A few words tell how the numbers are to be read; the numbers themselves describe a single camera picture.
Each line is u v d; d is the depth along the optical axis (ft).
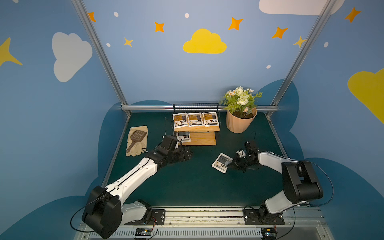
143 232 2.35
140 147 3.31
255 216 2.45
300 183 1.51
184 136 3.42
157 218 2.42
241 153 2.80
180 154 2.40
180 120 3.06
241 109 3.21
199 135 3.46
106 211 1.31
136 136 3.42
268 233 2.40
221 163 3.05
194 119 3.07
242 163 2.64
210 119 3.06
